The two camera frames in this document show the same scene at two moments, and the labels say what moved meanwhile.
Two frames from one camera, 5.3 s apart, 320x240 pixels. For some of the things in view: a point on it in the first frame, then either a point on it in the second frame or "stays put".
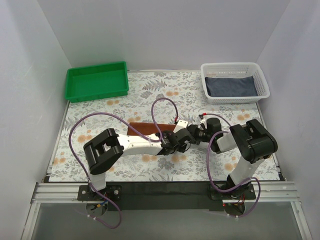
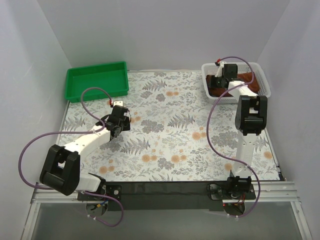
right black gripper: [196, 130] → [216, 82]
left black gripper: [186, 136] → [124, 122]
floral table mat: [154, 96] stays put
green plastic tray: [97, 82] stays put
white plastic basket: [235, 69] stays put
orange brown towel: [149, 128] → [249, 79]
